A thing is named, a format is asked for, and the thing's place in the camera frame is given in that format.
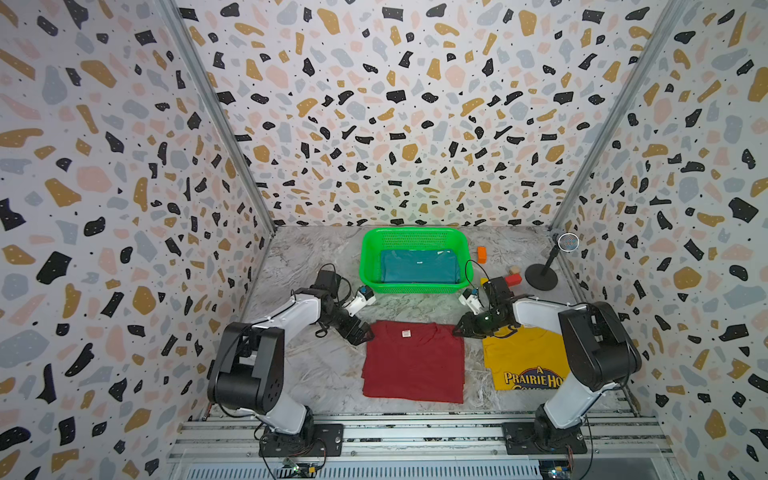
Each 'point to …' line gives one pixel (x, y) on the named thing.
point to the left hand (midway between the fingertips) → (364, 325)
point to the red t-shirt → (414, 361)
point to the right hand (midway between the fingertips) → (458, 332)
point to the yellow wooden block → (483, 280)
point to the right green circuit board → (555, 470)
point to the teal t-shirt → (420, 266)
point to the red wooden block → (513, 280)
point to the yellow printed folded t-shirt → (526, 358)
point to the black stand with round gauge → (543, 276)
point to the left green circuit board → (299, 470)
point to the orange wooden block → (481, 254)
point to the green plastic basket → (377, 239)
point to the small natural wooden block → (515, 269)
